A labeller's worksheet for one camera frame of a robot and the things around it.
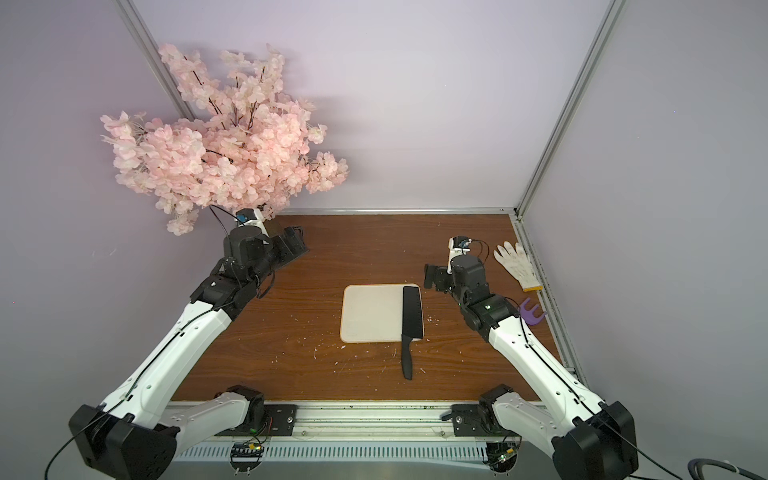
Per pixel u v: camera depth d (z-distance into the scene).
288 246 0.67
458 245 0.67
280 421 0.74
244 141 0.68
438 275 0.69
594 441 0.37
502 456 0.69
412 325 0.90
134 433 0.37
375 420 0.74
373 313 0.93
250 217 0.63
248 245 0.54
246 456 0.72
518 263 1.04
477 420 0.73
